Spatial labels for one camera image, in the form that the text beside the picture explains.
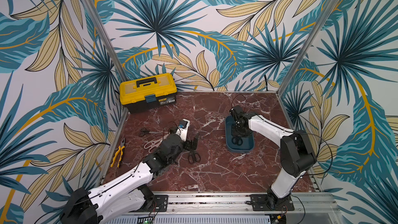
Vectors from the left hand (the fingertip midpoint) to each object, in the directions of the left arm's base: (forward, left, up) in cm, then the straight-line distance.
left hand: (184, 130), depth 77 cm
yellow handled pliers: (-2, +38, -18) cm, 42 cm away
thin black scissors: (+10, +29, -19) cm, 36 cm away
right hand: (+7, -29, -12) cm, 32 cm away
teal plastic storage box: (+1, -36, -18) cm, 41 cm away
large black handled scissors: (-5, -5, -20) cm, 21 cm away
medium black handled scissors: (+5, -31, -19) cm, 36 cm away
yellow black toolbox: (+30, +27, -4) cm, 40 cm away
